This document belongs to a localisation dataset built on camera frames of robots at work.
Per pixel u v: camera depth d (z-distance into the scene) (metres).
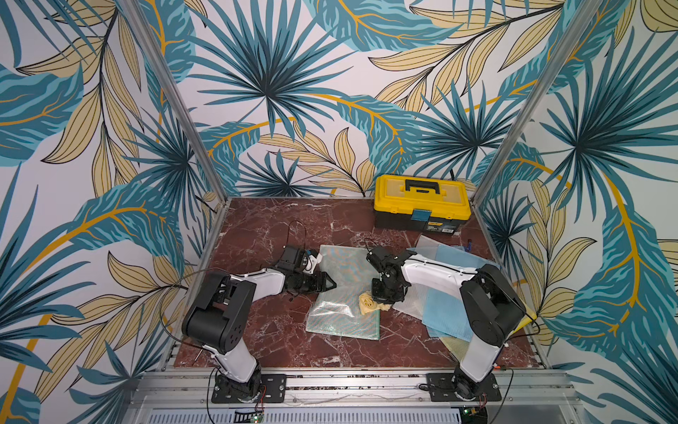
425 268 0.60
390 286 0.77
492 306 0.48
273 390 0.73
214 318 0.46
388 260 0.71
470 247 1.04
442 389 0.72
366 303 0.85
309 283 0.83
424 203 0.98
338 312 0.88
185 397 0.73
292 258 0.76
